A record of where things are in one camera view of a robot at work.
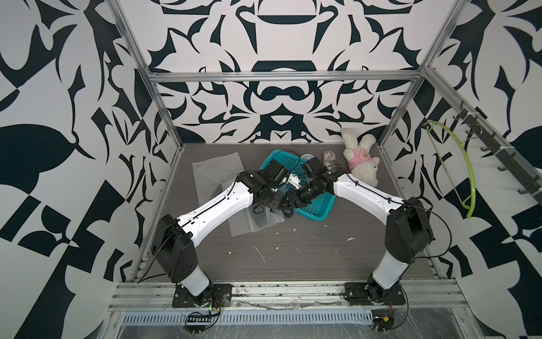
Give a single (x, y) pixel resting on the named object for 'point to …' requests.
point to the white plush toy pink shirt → (358, 155)
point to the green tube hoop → (473, 198)
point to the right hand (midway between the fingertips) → (282, 204)
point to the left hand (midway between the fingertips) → (271, 194)
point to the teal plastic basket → (317, 208)
